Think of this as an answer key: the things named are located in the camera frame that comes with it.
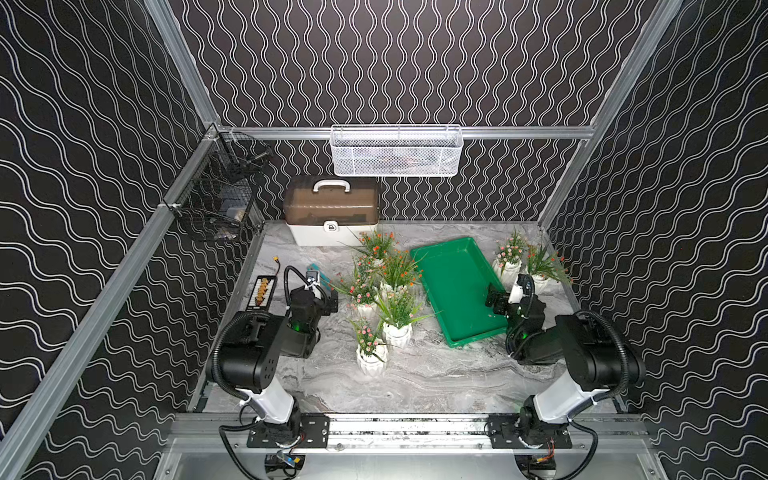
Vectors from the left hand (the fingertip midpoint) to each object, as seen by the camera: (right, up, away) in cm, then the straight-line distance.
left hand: (317, 283), depth 94 cm
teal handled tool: (0, +1, +7) cm, 7 cm away
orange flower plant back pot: (+18, +12, 0) cm, 22 cm away
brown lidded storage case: (-2, +26, +19) cm, 32 cm away
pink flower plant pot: (+14, -1, -9) cm, 17 cm away
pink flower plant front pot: (+18, -16, -16) cm, 29 cm away
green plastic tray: (+45, +2, +8) cm, 46 cm away
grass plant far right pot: (+72, +6, +1) cm, 72 cm away
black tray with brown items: (-19, -4, +3) cm, 20 cm away
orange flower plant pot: (+26, +4, -5) cm, 27 cm away
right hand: (+60, 0, 0) cm, 60 cm away
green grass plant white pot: (+25, -7, -11) cm, 28 cm away
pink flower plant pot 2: (+62, +6, +4) cm, 62 cm away
